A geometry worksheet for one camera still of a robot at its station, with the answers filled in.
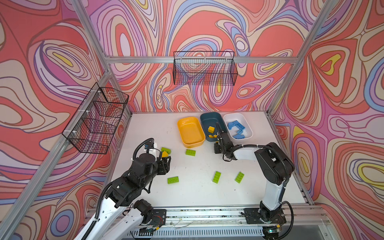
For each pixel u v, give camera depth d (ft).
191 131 3.48
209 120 3.70
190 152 3.13
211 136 3.33
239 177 2.82
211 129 3.34
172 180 2.83
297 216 2.45
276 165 1.69
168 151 3.11
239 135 3.40
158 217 2.37
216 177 2.80
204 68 3.15
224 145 2.55
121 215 1.50
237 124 3.57
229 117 3.64
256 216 2.41
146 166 1.60
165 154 3.13
